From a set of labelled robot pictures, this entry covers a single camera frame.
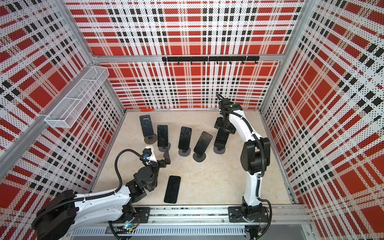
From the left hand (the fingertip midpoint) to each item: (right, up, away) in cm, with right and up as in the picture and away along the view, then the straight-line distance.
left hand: (160, 150), depth 78 cm
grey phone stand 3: (+11, -5, +18) cm, 22 cm away
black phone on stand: (-14, +13, +18) cm, 26 cm away
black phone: (+35, +4, +15) cm, 38 cm away
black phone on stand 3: (+12, +5, +10) cm, 17 cm away
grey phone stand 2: (-2, -3, +20) cm, 21 cm away
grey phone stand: (-14, +2, +25) cm, 29 cm away
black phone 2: (+6, -23, +4) cm, 24 cm away
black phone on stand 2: (-3, +6, +15) cm, 17 cm away
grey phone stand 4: (+20, -8, +17) cm, 28 cm away
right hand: (+36, +10, +12) cm, 39 cm away
